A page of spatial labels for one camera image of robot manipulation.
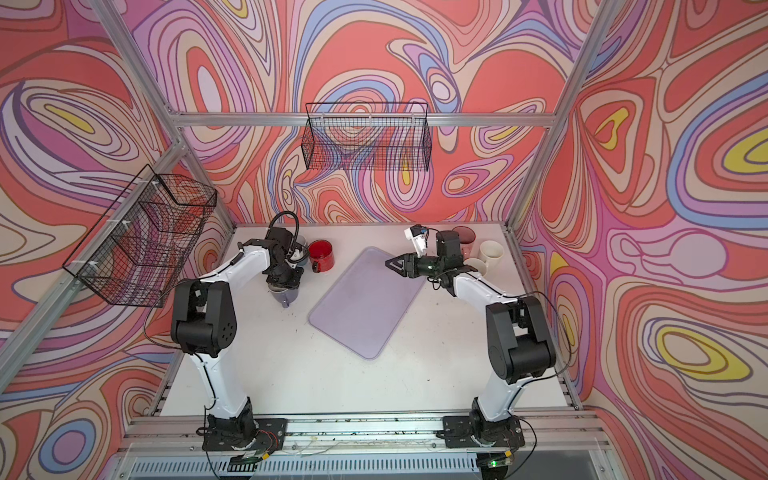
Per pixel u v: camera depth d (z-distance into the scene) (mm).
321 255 1046
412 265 781
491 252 1021
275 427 749
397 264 864
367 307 967
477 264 963
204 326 523
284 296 933
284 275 827
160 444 736
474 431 664
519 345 475
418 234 801
